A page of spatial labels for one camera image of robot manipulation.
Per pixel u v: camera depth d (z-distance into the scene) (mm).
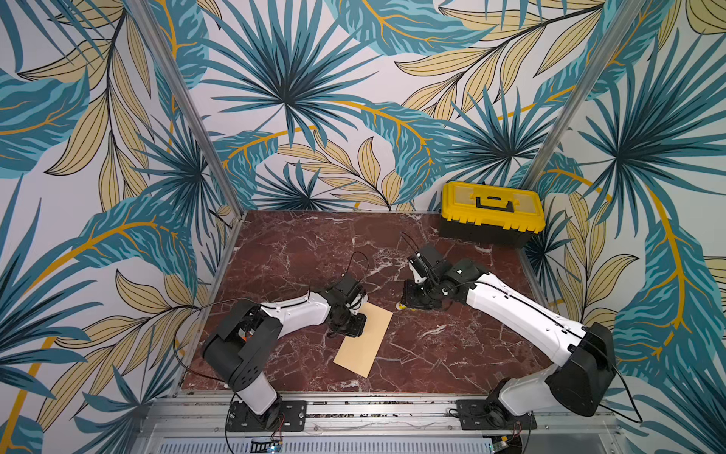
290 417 732
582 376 394
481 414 735
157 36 716
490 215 983
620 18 697
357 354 852
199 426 735
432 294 627
